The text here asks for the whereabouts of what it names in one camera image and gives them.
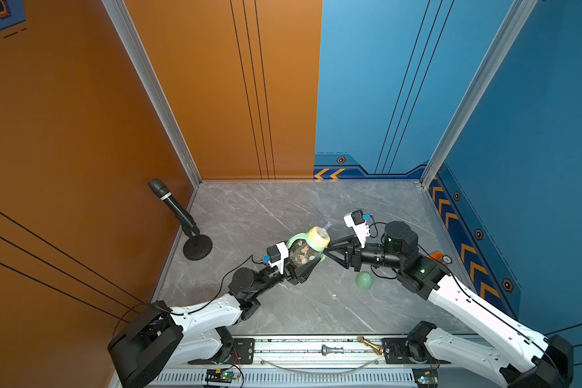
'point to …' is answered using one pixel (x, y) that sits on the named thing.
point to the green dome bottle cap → (364, 280)
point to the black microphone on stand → (199, 246)
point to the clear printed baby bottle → (301, 253)
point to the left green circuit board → (221, 375)
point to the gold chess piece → (378, 348)
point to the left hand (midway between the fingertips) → (312, 247)
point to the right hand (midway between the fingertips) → (329, 249)
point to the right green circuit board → (426, 377)
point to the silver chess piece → (326, 350)
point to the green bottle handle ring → (305, 236)
